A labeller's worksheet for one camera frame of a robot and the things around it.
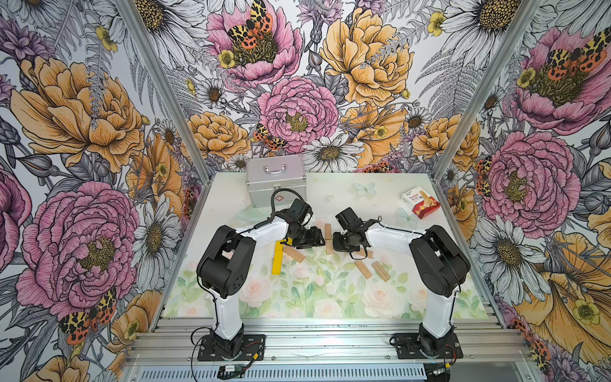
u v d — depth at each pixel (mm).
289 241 794
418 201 1078
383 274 892
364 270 896
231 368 710
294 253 938
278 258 941
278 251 946
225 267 498
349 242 816
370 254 944
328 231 1017
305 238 824
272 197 797
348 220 785
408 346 729
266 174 1029
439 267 503
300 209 789
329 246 878
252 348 739
